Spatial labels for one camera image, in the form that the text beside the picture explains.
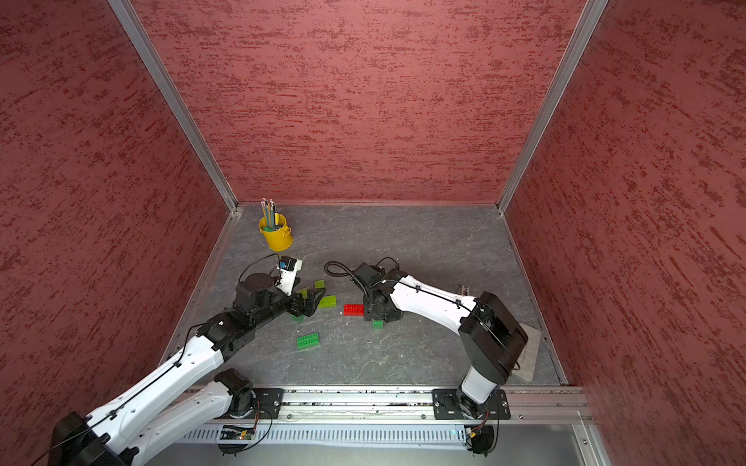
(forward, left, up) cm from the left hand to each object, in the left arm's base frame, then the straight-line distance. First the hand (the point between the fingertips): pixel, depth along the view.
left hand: (310, 290), depth 79 cm
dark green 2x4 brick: (-9, +2, -14) cm, 17 cm away
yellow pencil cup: (+26, +18, -10) cm, 33 cm away
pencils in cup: (+31, +20, -1) cm, 37 cm away
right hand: (-4, -19, -11) cm, 22 cm away
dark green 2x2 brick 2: (-4, -19, -13) cm, 23 cm away
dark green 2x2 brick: (-2, +7, -16) cm, 17 cm away
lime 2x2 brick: (+10, +1, -14) cm, 18 cm away
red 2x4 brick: (+1, -11, -14) cm, 18 cm away
